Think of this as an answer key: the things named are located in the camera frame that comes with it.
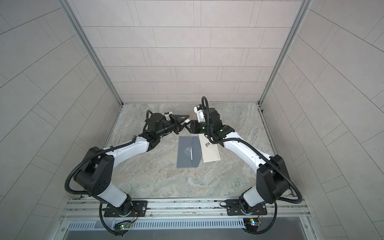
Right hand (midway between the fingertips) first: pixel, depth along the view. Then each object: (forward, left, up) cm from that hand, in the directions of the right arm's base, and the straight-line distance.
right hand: (186, 126), depth 78 cm
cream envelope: (-4, -13, -22) cm, 26 cm away
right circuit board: (-41, -29, -23) cm, 55 cm away
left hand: (+3, -4, +4) cm, 6 cm away
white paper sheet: (-5, -1, -21) cm, 22 cm away
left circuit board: (-39, +29, -18) cm, 52 cm away
